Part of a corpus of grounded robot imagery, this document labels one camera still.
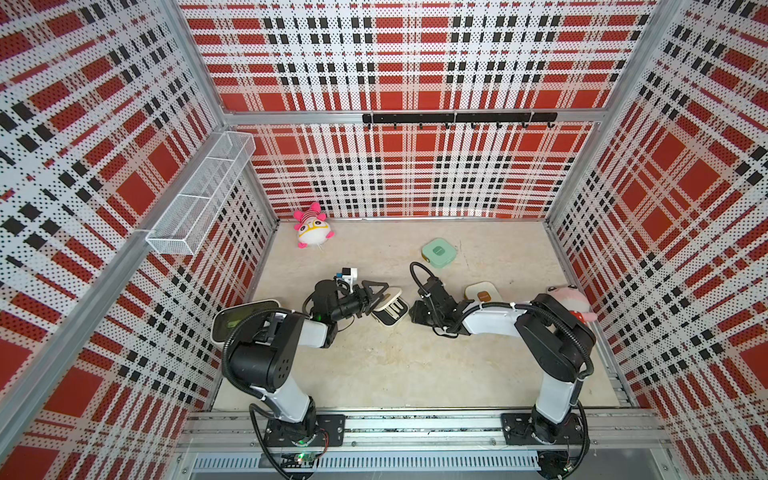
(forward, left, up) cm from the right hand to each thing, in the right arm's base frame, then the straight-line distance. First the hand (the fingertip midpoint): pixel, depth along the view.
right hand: (416, 312), depth 94 cm
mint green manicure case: (+24, -9, +1) cm, 25 cm away
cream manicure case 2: (+7, -23, 0) cm, 24 cm away
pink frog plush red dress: (+1, -48, +5) cm, 48 cm away
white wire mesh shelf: (+20, +72, +20) cm, 77 cm away
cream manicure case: (+2, +8, -1) cm, 8 cm away
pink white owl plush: (+31, +38, +7) cm, 49 cm away
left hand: (+2, +7, +10) cm, 13 cm away
